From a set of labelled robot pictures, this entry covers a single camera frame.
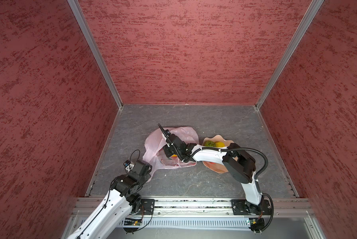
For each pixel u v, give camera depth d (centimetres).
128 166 71
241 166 51
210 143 88
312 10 72
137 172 61
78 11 72
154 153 79
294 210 75
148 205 74
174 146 68
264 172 50
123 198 52
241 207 74
